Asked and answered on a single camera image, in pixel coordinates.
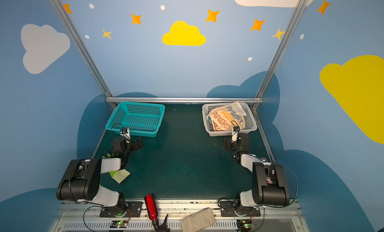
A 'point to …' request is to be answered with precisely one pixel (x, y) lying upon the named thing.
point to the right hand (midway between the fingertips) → (232, 137)
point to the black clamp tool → (163, 228)
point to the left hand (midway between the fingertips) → (136, 138)
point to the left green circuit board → (119, 224)
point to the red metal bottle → (151, 207)
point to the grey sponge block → (198, 221)
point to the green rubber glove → (108, 155)
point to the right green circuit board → (244, 225)
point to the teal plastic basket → (143, 119)
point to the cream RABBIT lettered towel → (226, 117)
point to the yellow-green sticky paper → (119, 175)
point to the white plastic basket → (250, 123)
